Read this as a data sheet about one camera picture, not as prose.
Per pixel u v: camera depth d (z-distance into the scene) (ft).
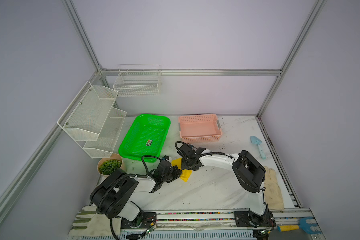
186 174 2.89
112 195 1.47
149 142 3.41
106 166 2.62
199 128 3.64
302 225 2.37
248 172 1.64
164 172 2.35
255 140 3.42
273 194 2.68
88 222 2.40
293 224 2.40
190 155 2.30
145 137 3.55
